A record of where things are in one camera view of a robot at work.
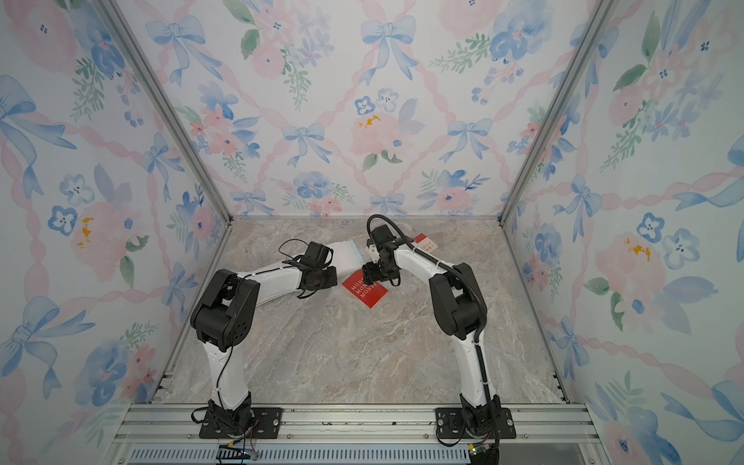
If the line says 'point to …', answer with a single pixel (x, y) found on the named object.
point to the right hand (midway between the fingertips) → (376, 275)
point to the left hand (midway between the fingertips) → (336, 277)
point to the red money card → (369, 294)
